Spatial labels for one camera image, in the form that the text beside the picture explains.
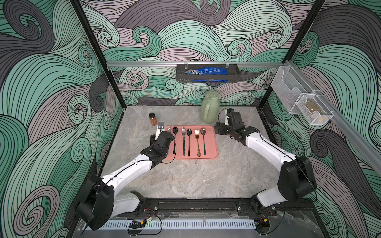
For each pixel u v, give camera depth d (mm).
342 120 591
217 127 795
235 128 657
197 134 1016
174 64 941
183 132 1037
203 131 1035
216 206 759
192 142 988
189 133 1031
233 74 944
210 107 929
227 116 688
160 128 702
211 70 923
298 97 723
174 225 760
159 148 622
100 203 402
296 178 419
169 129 1037
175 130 1035
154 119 1037
